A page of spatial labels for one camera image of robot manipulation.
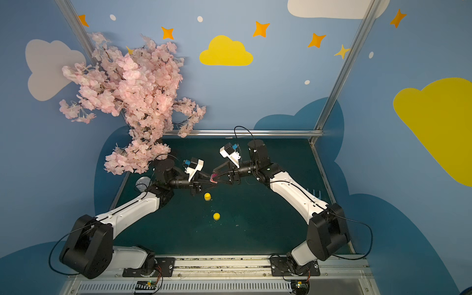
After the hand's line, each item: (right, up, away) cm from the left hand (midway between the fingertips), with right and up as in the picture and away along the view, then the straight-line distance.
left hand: (218, 179), depth 73 cm
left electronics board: (-30, -44, 0) cm, 53 cm away
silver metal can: (-40, -3, +21) cm, 45 cm away
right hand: (0, +2, -3) cm, 4 cm away
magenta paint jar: (-2, +2, -3) cm, 4 cm away
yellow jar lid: (-2, -20, +15) cm, 25 cm away
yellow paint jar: (-8, -12, +20) cm, 24 cm away
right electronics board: (+33, -44, 0) cm, 55 cm away
